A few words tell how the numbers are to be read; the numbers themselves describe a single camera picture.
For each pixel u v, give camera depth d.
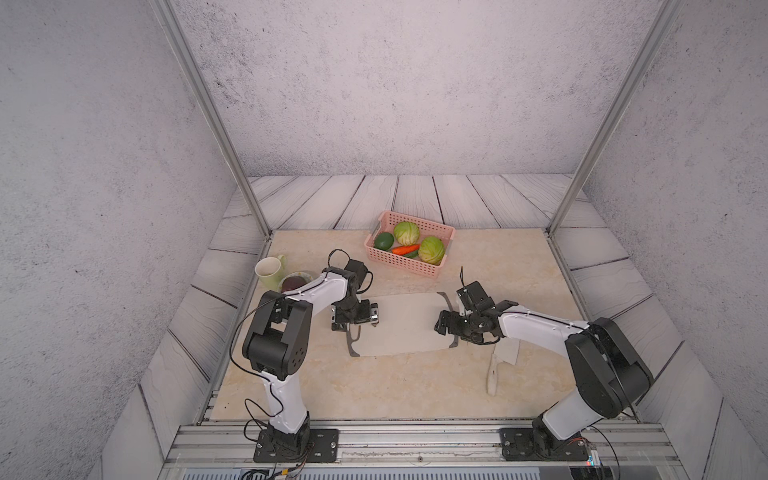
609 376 0.45
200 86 0.81
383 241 1.13
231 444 0.75
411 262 1.04
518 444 0.72
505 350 0.88
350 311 0.81
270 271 0.97
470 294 0.74
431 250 1.05
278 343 0.50
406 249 1.11
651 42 0.75
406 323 0.91
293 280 0.99
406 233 1.11
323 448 0.73
